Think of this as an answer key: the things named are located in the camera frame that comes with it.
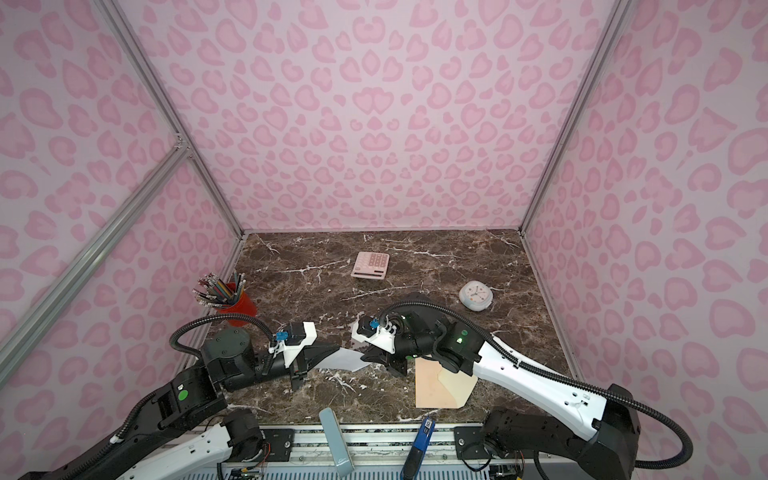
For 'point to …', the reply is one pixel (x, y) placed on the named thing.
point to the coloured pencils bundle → (212, 291)
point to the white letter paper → (344, 359)
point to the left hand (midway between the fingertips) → (336, 342)
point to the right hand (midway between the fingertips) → (367, 354)
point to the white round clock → (476, 295)
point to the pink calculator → (372, 265)
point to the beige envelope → (439, 387)
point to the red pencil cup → (245, 305)
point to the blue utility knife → (418, 451)
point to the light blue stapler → (337, 445)
